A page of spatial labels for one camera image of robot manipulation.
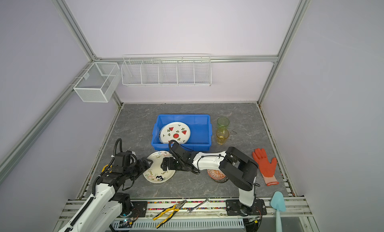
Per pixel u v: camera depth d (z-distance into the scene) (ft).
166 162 2.53
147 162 2.55
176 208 2.42
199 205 2.48
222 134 3.14
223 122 3.27
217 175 2.53
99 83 3.31
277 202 2.51
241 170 1.54
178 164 2.41
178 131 3.32
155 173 2.77
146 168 2.46
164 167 2.49
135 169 2.37
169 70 3.20
